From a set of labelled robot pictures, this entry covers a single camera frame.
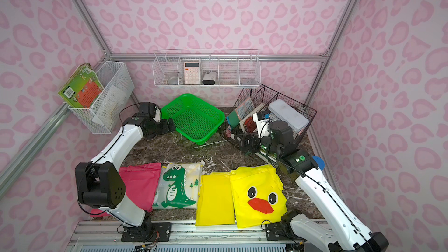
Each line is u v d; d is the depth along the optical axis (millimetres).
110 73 816
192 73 929
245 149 989
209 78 908
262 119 596
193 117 1136
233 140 1007
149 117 692
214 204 804
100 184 447
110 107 801
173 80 957
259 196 818
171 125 818
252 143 587
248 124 979
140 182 857
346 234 376
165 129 801
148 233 666
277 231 735
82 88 717
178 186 819
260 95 1048
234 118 1060
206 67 980
